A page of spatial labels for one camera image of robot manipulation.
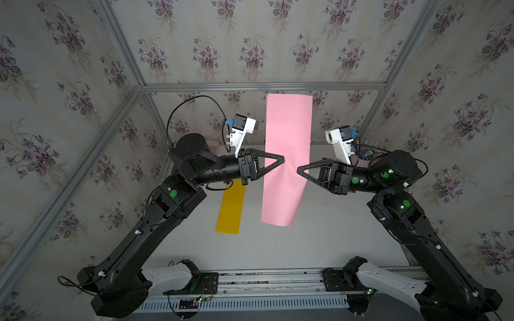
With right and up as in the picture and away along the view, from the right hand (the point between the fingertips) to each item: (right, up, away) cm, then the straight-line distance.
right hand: (306, 175), depth 43 cm
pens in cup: (+47, +9, +61) cm, 77 cm away
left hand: (-5, +3, 0) cm, 6 cm away
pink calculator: (-38, +13, +75) cm, 85 cm away
